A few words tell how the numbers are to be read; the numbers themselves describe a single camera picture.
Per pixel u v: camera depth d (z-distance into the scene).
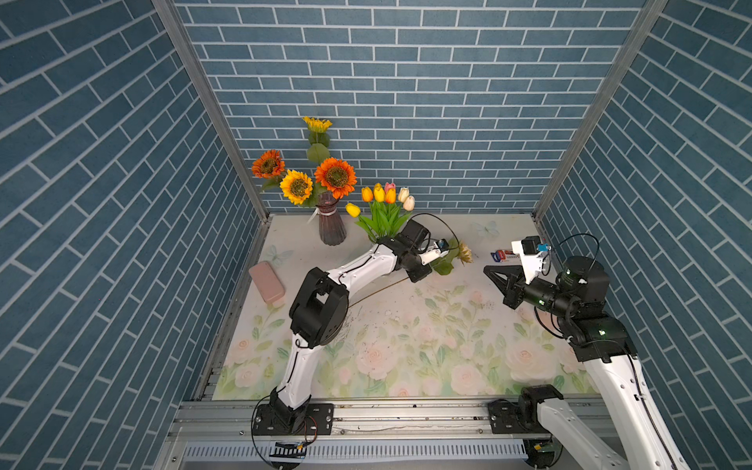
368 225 0.91
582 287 0.48
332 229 1.06
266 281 1.01
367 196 0.85
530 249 0.55
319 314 0.53
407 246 0.73
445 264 0.94
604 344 0.45
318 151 0.91
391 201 0.84
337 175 0.75
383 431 0.72
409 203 0.85
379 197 0.85
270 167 0.76
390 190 0.84
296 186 0.74
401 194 0.86
